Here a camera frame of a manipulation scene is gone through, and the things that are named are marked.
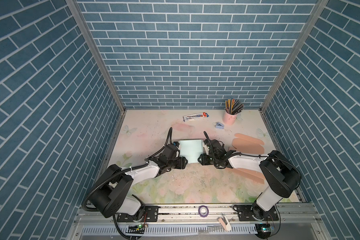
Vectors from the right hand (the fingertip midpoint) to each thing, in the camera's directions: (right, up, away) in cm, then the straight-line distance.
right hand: (198, 158), depth 91 cm
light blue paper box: (-4, +5, +1) cm, 7 cm away
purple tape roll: (-1, -23, -17) cm, 28 cm away
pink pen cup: (+24, +25, +16) cm, 38 cm away
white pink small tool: (+11, -25, -22) cm, 35 cm away
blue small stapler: (+17, +19, +19) cm, 32 cm away
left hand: (-9, -1, -3) cm, 9 cm away
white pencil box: (0, +27, +24) cm, 36 cm away
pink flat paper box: (+35, +7, +13) cm, 37 cm away
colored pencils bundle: (+27, +34, +16) cm, 46 cm away
